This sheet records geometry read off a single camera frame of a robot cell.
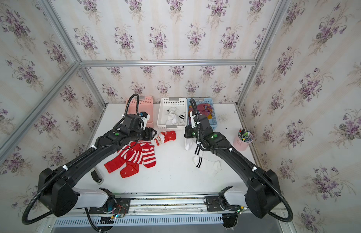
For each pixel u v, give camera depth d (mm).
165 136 983
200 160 886
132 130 620
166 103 1184
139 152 901
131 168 843
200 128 593
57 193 385
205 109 1154
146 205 748
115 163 860
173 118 1043
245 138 867
